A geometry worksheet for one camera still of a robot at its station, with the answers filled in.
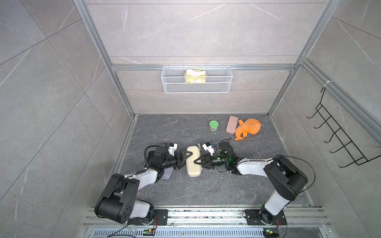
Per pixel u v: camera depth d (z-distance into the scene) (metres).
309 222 0.74
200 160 0.80
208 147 0.82
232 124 1.11
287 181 0.46
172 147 0.83
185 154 0.81
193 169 0.76
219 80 0.88
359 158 0.58
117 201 0.43
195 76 0.88
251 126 1.04
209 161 0.74
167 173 0.85
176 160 0.76
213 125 1.07
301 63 0.87
